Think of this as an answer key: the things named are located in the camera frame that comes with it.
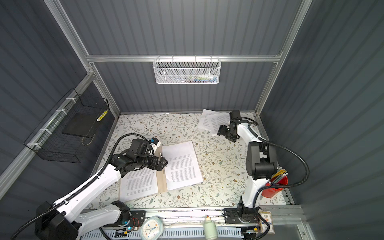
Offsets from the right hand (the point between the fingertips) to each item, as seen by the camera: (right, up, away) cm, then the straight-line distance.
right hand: (223, 136), depth 96 cm
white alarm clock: (-39, -41, -27) cm, 63 cm away
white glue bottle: (-12, -39, -32) cm, 52 cm away
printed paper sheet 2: (-26, -20, -5) cm, 33 cm away
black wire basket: (-82, -1, -27) cm, 87 cm away
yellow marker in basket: (-70, +12, -16) cm, 73 cm away
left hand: (-37, -12, -17) cm, 43 cm away
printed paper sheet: (-51, -27, -12) cm, 59 cm away
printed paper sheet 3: (-6, +10, +19) cm, 22 cm away
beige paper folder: (-40, -23, -8) cm, 46 cm away
